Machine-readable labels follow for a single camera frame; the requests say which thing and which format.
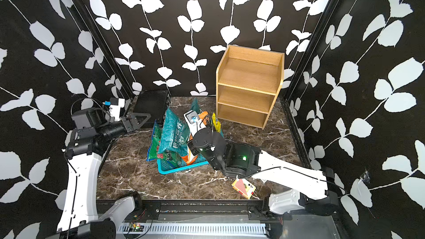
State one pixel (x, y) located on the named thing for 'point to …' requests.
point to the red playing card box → (244, 188)
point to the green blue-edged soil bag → (153, 152)
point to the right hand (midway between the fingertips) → (189, 125)
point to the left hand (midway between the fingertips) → (146, 116)
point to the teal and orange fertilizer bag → (174, 136)
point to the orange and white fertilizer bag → (188, 159)
